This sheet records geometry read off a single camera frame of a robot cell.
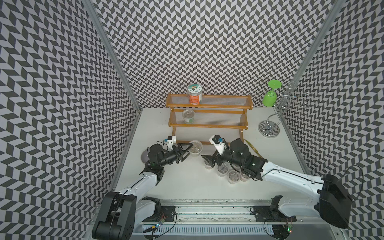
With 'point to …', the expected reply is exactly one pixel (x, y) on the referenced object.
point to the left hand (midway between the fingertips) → (192, 149)
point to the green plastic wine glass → (269, 97)
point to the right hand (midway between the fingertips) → (208, 150)
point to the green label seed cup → (188, 115)
